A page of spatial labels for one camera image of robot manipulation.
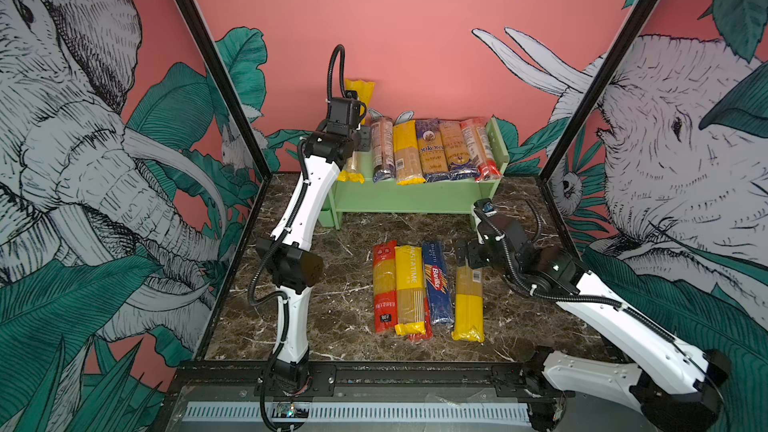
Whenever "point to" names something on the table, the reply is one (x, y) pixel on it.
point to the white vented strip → (372, 413)
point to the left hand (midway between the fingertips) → (358, 124)
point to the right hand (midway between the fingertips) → (466, 235)
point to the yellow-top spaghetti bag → (407, 164)
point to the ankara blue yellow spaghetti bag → (433, 158)
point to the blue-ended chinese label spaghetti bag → (459, 163)
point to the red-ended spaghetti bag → (477, 136)
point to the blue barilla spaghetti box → (437, 282)
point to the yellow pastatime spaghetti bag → (410, 285)
